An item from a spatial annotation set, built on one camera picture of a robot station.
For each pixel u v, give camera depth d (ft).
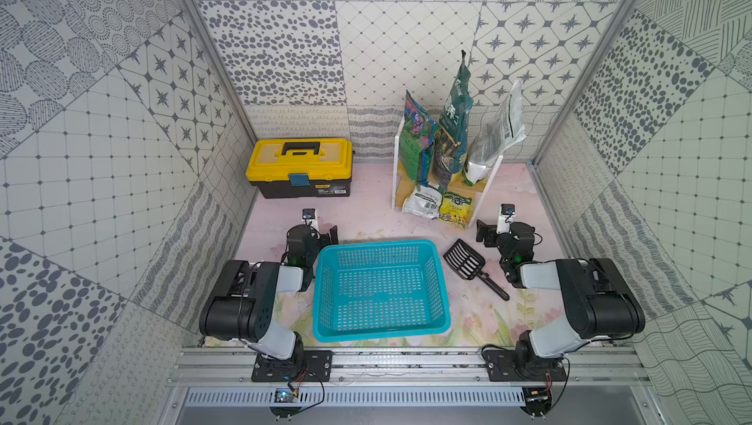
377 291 2.89
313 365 2.41
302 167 3.26
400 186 3.57
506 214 2.67
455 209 3.23
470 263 3.05
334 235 3.03
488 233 2.81
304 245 2.35
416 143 2.55
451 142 2.39
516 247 2.39
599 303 1.50
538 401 2.37
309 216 2.68
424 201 3.29
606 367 2.51
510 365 2.44
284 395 2.35
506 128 2.32
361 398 2.30
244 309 1.46
